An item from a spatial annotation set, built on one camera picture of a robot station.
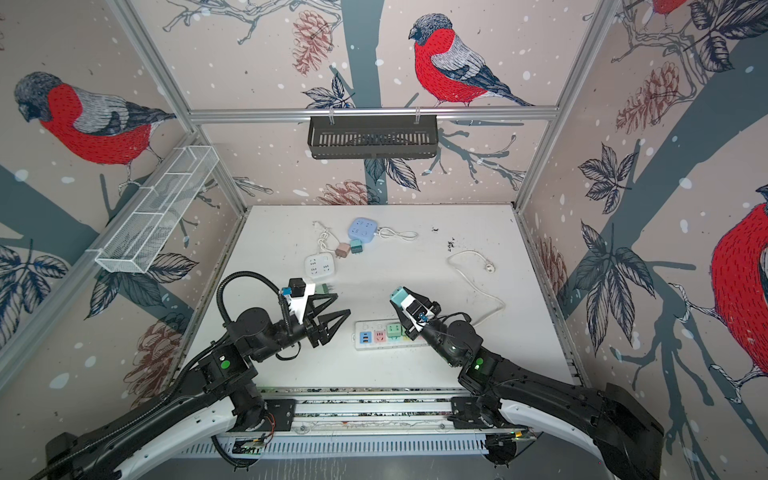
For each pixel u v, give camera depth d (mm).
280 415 731
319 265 1007
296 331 598
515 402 545
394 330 806
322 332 594
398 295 699
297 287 567
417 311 579
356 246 1069
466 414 731
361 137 1069
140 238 726
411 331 646
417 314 580
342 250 1067
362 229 1104
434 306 658
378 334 856
